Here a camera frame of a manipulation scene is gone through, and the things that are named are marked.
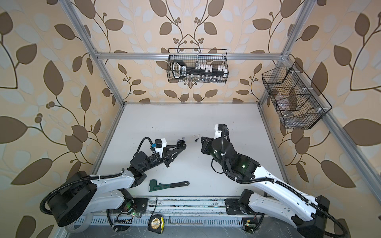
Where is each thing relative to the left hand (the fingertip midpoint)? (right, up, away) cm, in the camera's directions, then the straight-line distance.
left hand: (181, 148), depth 71 cm
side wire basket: (+59, +22, +2) cm, 63 cm away
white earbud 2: (+9, +3, +30) cm, 32 cm away
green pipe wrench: (-16, -22, +8) cm, 28 cm away
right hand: (+10, +4, -2) cm, 11 cm away
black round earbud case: (0, +1, +1) cm, 2 cm away
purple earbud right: (-2, +1, +28) cm, 28 cm away
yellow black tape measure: (-11, -34, -4) cm, 36 cm away
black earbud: (+7, 0, +28) cm, 29 cm away
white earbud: (+6, +3, +30) cm, 31 cm away
